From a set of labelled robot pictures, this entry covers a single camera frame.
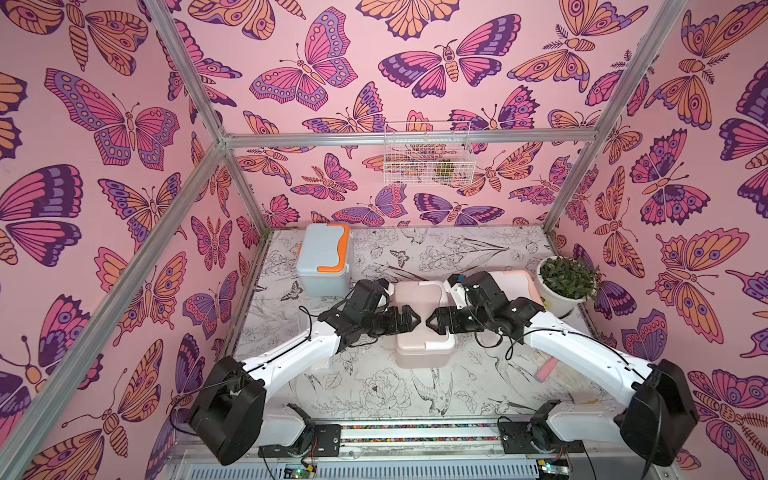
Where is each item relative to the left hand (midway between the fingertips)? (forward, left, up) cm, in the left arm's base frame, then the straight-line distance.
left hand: (412, 320), depth 81 cm
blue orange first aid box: (+19, +26, +3) cm, 33 cm away
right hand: (0, -7, +1) cm, 7 cm away
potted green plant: (+9, -43, +4) cm, 44 cm away
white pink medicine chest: (+11, -30, +2) cm, 32 cm away
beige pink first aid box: (-8, -2, +1) cm, 8 cm away
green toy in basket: (+44, -11, +18) cm, 49 cm away
